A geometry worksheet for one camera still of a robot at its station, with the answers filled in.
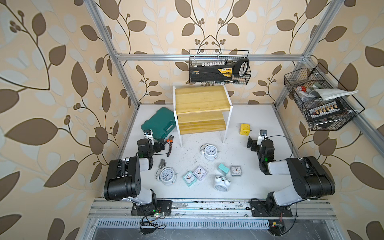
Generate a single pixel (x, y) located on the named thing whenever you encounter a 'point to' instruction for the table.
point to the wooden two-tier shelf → (200, 109)
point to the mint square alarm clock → (189, 178)
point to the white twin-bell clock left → (166, 175)
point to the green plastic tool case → (161, 123)
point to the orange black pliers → (170, 140)
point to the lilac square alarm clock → (200, 173)
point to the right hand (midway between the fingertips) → (258, 137)
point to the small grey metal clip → (162, 162)
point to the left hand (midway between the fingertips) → (156, 138)
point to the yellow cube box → (245, 129)
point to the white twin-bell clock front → (221, 184)
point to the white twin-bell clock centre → (210, 151)
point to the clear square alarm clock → (236, 170)
